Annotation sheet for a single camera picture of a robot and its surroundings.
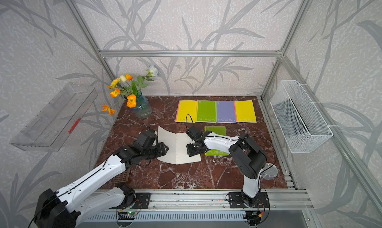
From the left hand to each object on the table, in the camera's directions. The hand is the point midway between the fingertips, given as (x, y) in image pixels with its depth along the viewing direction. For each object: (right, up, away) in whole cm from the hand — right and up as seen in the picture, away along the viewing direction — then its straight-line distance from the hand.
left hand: (166, 150), depth 80 cm
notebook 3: (+32, +8, +22) cm, 40 cm away
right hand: (+12, -4, +10) cm, 16 cm away
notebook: (+22, +21, +31) cm, 44 cm away
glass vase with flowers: (-25, +34, +9) cm, 43 cm away
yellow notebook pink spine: (+52, +20, +32) cm, 64 cm away
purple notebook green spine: (+37, +20, +32) cm, 53 cm away
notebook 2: (+3, 0, +15) cm, 15 cm away
